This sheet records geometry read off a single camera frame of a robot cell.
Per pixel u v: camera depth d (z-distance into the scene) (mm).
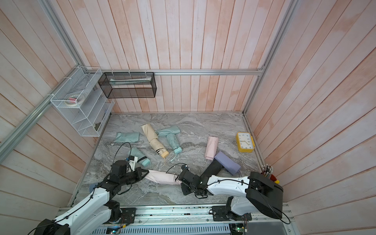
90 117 798
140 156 896
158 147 954
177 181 817
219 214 730
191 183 634
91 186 834
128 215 733
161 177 840
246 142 990
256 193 438
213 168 882
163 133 1027
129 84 899
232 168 878
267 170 730
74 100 739
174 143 981
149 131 1048
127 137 1035
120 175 662
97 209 536
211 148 974
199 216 746
